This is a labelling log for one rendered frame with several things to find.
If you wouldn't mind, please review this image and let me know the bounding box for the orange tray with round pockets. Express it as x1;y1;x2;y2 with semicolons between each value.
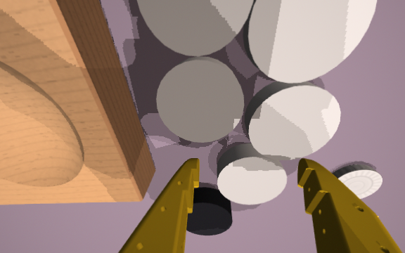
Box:
0;0;155;205

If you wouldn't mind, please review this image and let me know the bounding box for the black disc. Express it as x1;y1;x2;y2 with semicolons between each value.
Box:
186;187;233;235

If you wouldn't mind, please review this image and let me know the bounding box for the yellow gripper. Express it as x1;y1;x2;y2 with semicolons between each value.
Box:
118;158;402;253

